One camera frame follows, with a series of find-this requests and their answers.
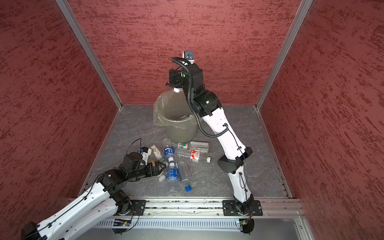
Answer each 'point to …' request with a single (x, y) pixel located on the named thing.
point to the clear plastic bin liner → (171, 109)
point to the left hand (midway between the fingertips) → (160, 170)
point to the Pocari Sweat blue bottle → (173, 185)
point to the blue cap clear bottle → (185, 175)
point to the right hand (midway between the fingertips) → (183, 71)
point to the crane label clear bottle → (157, 152)
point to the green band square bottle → (196, 145)
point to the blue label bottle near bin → (168, 149)
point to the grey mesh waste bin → (181, 135)
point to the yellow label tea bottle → (161, 178)
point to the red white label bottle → (194, 156)
